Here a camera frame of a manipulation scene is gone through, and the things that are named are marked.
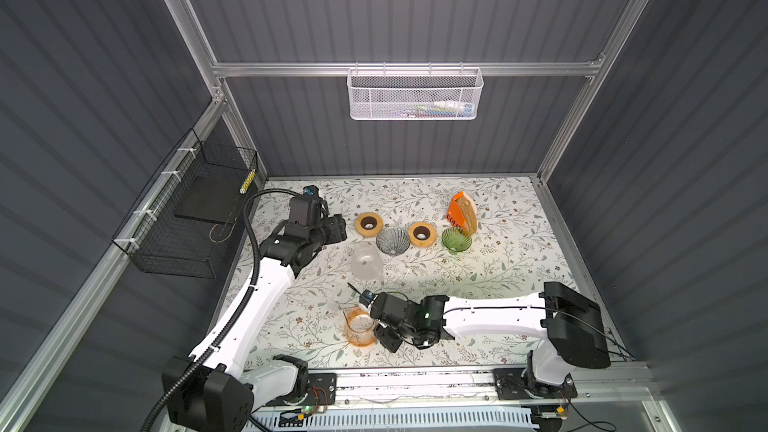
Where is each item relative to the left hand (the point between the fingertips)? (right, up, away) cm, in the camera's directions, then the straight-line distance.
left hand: (334, 223), depth 79 cm
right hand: (+12, -29, -1) cm, 31 cm away
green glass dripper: (+37, -7, +21) cm, 43 cm away
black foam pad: (-31, +7, -2) cm, 32 cm away
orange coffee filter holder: (+39, +2, +20) cm, 44 cm away
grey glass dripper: (+16, -7, +18) cm, 25 cm away
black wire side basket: (-36, 0, -6) cm, 36 cm away
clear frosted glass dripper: (+7, -14, +18) cm, 23 cm away
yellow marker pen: (-25, +11, +3) cm, 28 cm away
